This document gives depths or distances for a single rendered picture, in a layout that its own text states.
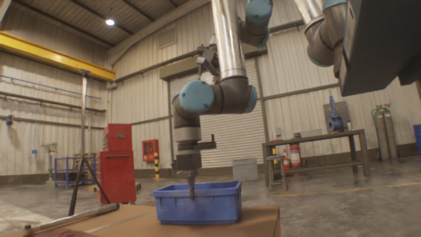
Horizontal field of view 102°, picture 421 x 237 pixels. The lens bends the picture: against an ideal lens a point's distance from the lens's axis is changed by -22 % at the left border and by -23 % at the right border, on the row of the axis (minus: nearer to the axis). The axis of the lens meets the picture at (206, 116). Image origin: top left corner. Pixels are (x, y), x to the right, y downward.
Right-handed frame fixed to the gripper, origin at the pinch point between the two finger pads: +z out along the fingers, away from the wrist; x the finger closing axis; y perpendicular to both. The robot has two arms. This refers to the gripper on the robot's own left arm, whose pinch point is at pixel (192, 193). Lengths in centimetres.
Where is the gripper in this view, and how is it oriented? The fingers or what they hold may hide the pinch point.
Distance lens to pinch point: 74.3
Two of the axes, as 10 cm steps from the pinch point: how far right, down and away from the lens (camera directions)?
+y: -9.7, 1.2, 2.0
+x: -2.2, -1.6, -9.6
